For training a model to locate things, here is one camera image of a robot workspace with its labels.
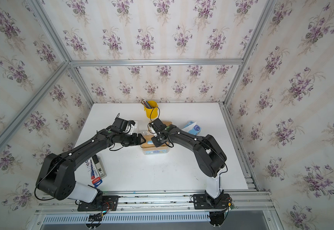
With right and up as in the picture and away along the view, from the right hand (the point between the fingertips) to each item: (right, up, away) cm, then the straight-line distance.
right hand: (158, 140), depth 91 cm
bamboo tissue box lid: (-7, +2, +1) cm, 7 cm away
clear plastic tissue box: (-5, +6, -9) cm, 12 cm away
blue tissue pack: (+21, +8, +2) cm, 23 cm away
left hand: (-9, 0, -6) cm, 11 cm away
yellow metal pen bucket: (-7, +18, +19) cm, 27 cm away
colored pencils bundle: (-10, +25, +10) cm, 28 cm away
